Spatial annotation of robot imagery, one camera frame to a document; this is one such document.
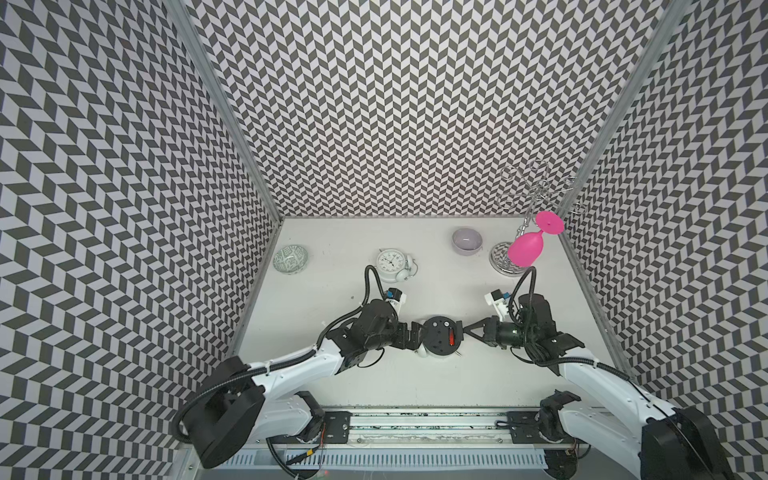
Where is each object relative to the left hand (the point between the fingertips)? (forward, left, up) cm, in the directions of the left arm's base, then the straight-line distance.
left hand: (414, 331), depth 81 cm
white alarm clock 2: (+25, +6, -4) cm, 26 cm away
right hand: (-2, -14, +1) cm, 14 cm away
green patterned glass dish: (+28, +42, -5) cm, 51 cm away
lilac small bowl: (+37, -21, -5) cm, 42 cm away
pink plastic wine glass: (+19, -31, +13) cm, 39 cm away
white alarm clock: (0, -7, -3) cm, 8 cm away
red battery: (0, -11, -4) cm, 11 cm away
